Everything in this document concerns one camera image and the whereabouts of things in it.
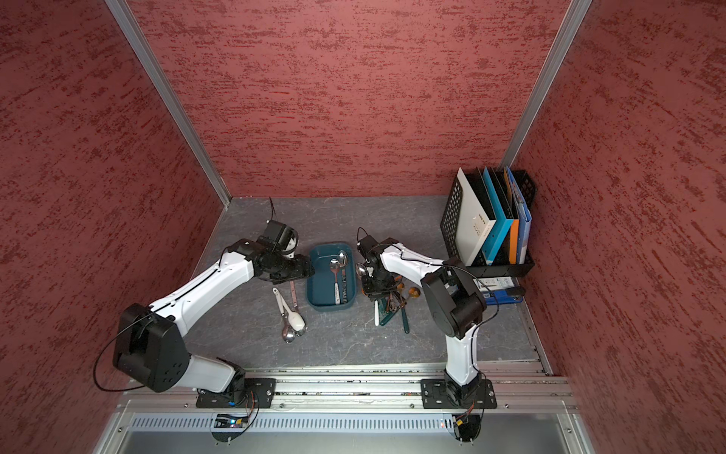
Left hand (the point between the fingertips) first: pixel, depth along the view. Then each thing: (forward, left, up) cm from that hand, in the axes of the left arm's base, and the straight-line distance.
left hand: (302, 279), depth 84 cm
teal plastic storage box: (0, -4, -10) cm, 11 cm away
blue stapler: (+2, -72, -14) cm, 73 cm away
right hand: (-3, -22, -10) cm, 25 cm away
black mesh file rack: (+25, -49, -4) cm, 56 cm away
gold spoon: (+2, -36, -12) cm, 38 cm away
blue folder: (+10, -64, +17) cm, 67 cm away
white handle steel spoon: (+11, -8, -9) cm, 16 cm away
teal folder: (+9, -58, +11) cm, 59 cm away
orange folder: (+9, -61, +17) cm, 64 cm away
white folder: (+12, -52, +12) cm, 55 cm away
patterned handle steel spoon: (+14, -10, -10) cm, 20 cm away
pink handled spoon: (-4, +4, -11) cm, 13 cm away
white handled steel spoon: (-13, +5, -12) cm, 18 cm away
